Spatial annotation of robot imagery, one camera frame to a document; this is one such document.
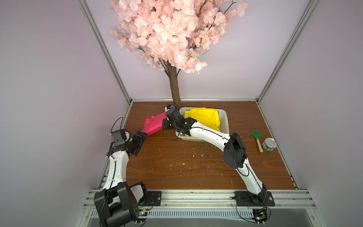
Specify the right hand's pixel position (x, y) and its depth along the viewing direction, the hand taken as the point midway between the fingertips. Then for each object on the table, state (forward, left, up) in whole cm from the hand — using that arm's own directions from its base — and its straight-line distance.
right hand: (162, 120), depth 86 cm
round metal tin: (-9, -68, -14) cm, 70 cm away
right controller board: (-45, -54, -21) cm, 73 cm away
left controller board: (-45, +5, -19) cm, 49 cm away
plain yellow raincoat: (+10, -29, -9) cm, 32 cm away
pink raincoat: (0, +7, -6) cm, 9 cm away
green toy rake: (+2, -65, -19) cm, 68 cm away
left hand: (-10, +10, -5) cm, 15 cm away
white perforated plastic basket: (+3, -40, -10) cm, 42 cm away
